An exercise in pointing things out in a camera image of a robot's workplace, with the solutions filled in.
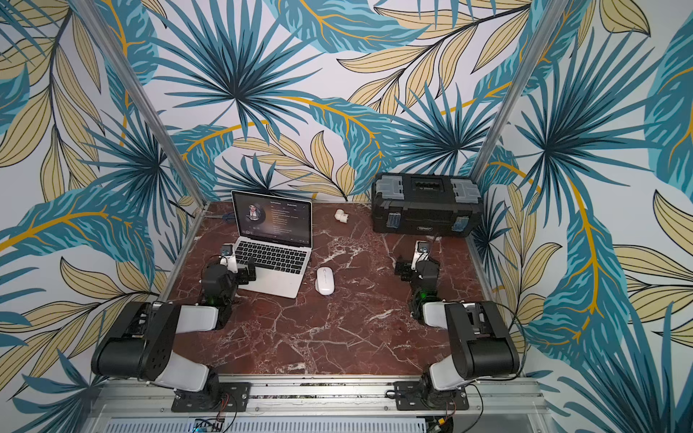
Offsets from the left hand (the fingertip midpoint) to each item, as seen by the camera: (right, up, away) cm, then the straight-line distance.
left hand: (238, 259), depth 92 cm
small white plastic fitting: (+35, +16, +20) cm, 43 cm away
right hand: (+61, +1, +1) cm, 61 cm away
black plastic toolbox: (+67, +20, +6) cm, 70 cm away
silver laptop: (+11, +9, +9) cm, 17 cm away
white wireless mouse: (+30, -8, +1) cm, 31 cm away
